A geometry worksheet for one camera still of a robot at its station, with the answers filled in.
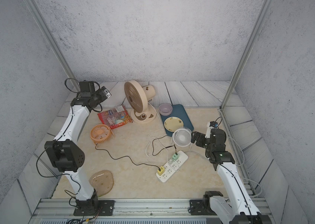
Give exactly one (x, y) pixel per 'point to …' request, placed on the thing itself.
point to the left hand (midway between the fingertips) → (107, 93)
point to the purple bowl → (165, 109)
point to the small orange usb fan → (100, 133)
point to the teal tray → (178, 111)
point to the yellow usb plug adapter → (162, 171)
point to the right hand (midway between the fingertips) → (199, 134)
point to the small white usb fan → (182, 136)
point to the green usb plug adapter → (174, 157)
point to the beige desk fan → (138, 97)
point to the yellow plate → (173, 123)
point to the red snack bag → (116, 117)
